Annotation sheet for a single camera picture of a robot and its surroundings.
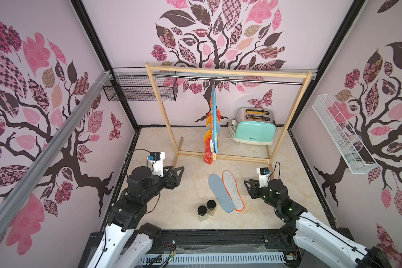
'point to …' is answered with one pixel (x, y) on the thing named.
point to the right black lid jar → (211, 207)
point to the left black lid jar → (202, 213)
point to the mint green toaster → (255, 125)
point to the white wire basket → (357, 158)
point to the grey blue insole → (224, 199)
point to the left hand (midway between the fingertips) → (177, 172)
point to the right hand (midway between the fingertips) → (246, 183)
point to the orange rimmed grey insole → (230, 185)
